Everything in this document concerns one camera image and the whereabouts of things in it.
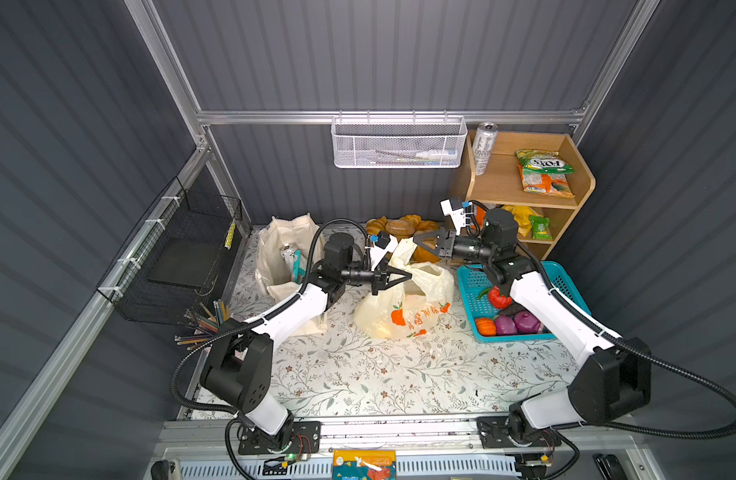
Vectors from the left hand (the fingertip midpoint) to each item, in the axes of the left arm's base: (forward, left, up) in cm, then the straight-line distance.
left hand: (410, 274), depth 75 cm
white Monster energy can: (+20, +36, -12) cm, 43 cm away
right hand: (+3, -1, +8) cm, 8 cm away
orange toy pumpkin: (-6, -24, -20) cm, 31 cm away
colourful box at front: (-37, +13, -25) cm, 47 cm away
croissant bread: (+39, +6, -21) cm, 45 cm away
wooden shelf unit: (+26, -31, +6) cm, 41 cm away
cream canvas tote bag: (+7, +37, -7) cm, 38 cm away
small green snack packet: (+20, -45, -5) cm, 50 cm away
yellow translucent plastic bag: (-3, -1, -12) cm, 12 cm away
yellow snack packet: (+25, -41, -5) cm, 48 cm away
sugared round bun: (+34, -3, -18) cm, 39 cm away
